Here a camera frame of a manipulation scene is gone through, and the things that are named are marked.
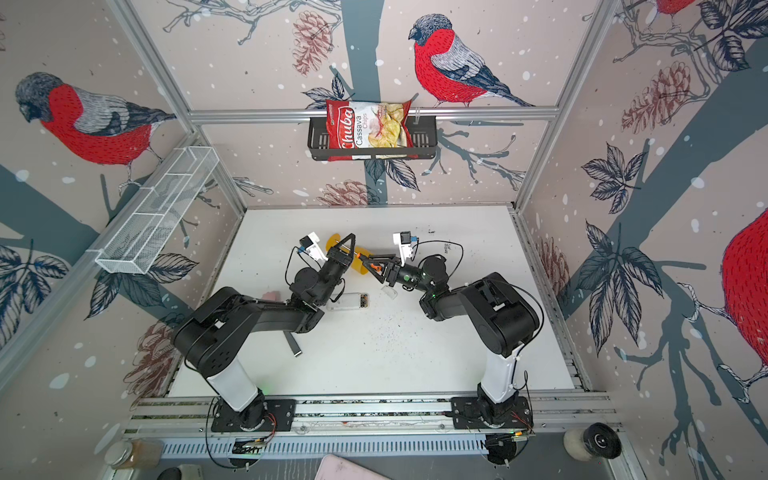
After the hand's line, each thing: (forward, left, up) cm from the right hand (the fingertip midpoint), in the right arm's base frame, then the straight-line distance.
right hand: (362, 270), depth 80 cm
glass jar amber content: (-42, +45, -10) cm, 62 cm away
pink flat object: (-42, +3, -17) cm, 45 cm away
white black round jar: (-34, -53, -10) cm, 64 cm away
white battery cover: (+4, -6, -19) cm, 20 cm away
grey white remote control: (-1, +5, -16) cm, 17 cm away
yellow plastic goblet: (0, +1, +3) cm, 3 cm away
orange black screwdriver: (+1, -3, 0) cm, 4 cm away
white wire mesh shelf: (-3, +53, +14) cm, 55 cm away
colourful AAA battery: (0, +2, -18) cm, 18 cm away
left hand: (+6, +1, +7) cm, 10 cm away
